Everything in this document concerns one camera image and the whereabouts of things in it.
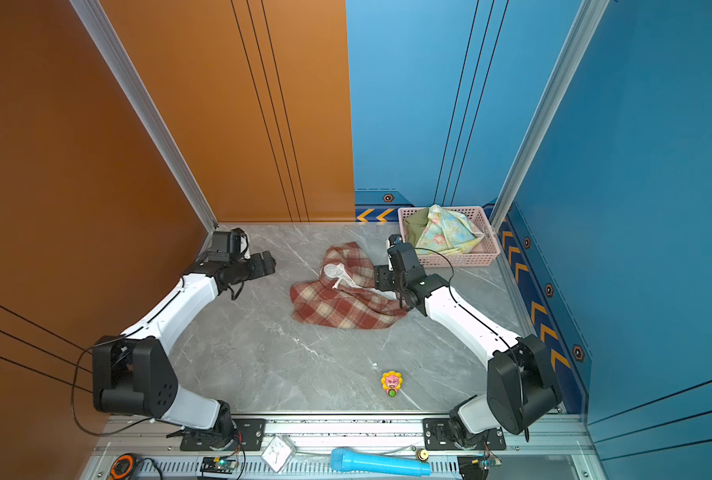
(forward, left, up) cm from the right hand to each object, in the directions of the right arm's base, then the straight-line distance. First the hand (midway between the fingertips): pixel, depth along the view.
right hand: (383, 270), depth 86 cm
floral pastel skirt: (+24, -25, -9) cm, 35 cm away
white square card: (-43, +26, -14) cm, 52 cm away
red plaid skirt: (-2, +11, -9) cm, 15 cm away
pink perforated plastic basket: (+20, -39, -14) cm, 46 cm away
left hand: (+4, +36, 0) cm, 37 cm away
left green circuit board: (-45, +41, -17) cm, 63 cm away
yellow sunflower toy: (-27, -1, -12) cm, 30 cm away
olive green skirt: (+30, -14, -10) cm, 34 cm away
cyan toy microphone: (-44, +10, -12) cm, 47 cm away
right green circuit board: (-44, -24, -17) cm, 53 cm away
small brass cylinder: (-43, -8, -13) cm, 46 cm away
